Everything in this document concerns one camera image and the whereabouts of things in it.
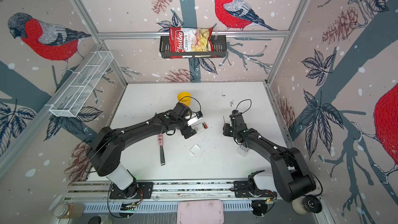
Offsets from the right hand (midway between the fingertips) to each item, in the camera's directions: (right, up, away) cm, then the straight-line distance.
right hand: (224, 130), depth 91 cm
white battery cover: (-18, -10, -3) cm, 21 cm away
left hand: (-19, +5, -4) cm, 20 cm away
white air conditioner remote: (-16, +1, +4) cm, 17 cm away
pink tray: (-14, -30, -24) cm, 41 cm away
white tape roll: (+28, -28, -25) cm, 47 cm away
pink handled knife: (-38, -5, -2) cm, 38 cm away
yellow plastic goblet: (-21, +20, -22) cm, 36 cm away
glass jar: (-68, -28, -27) cm, 78 cm away
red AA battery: (-12, +2, +5) cm, 13 cm away
